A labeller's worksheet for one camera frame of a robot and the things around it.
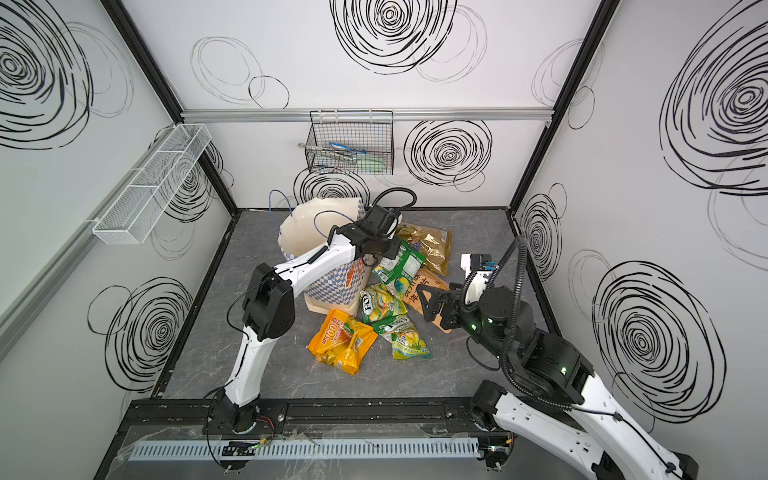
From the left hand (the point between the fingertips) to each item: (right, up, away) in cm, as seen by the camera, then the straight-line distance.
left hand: (400, 244), depth 93 cm
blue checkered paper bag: (-28, +6, -3) cm, 29 cm away
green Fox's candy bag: (0, -9, -1) cm, 9 cm away
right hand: (+5, -8, -32) cm, 34 cm away
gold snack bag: (+11, 0, +9) cm, 15 cm away
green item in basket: (-15, +24, -6) cm, 29 cm away
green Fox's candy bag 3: (+1, -26, -12) cm, 29 cm away
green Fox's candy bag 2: (-7, -18, -3) cm, 19 cm away
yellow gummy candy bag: (-17, -27, -12) cm, 34 cm away
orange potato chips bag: (+10, -12, +4) cm, 16 cm away
